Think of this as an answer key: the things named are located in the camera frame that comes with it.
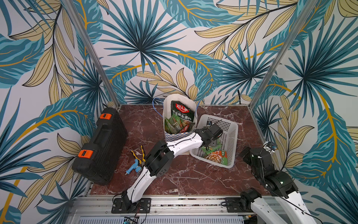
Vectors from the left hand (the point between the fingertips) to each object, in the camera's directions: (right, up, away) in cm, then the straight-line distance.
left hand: (211, 141), depth 90 cm
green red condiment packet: (-23, +10, +9) cm, 27 cm away
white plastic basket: (+14, 0, +7) cm, 16 cm away
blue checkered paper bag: (-14, +25, -3) cm, 29 cm away
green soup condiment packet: (+4, -9, -4) cm, 11 cm away
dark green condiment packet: (-20, +21, +2) cm, 29 cm away
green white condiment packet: (-1, -6, +1) cm, 6 cm away
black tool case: (-59, -6, -23) cm, 64 cm away
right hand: (+16, -3, -18) cm, 25 cm away
